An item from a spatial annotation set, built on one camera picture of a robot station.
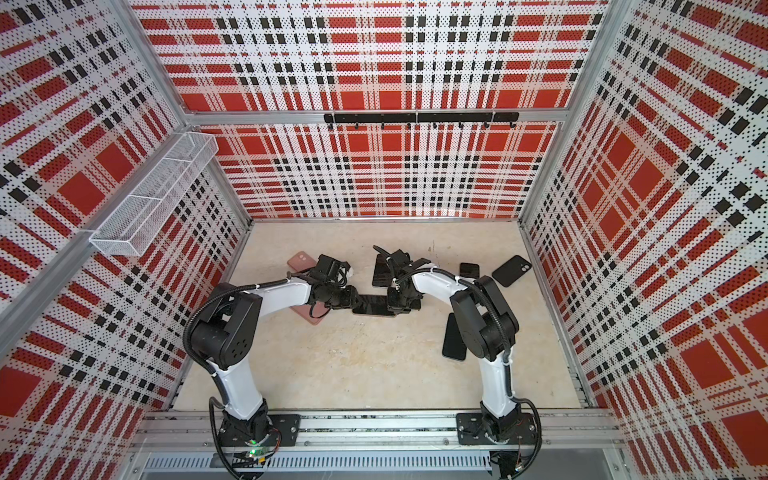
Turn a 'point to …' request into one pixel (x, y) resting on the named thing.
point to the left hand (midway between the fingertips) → (357, 306)
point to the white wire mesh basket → (138, 223)
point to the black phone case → (511, 270)
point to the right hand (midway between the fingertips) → (396, 316)
